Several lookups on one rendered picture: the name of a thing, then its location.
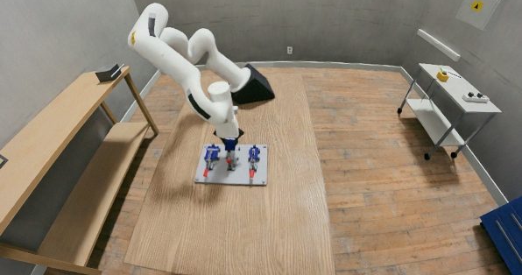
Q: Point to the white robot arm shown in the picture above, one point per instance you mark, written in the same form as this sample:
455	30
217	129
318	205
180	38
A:
157	44

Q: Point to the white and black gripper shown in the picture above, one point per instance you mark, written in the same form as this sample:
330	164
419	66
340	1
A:
228	130

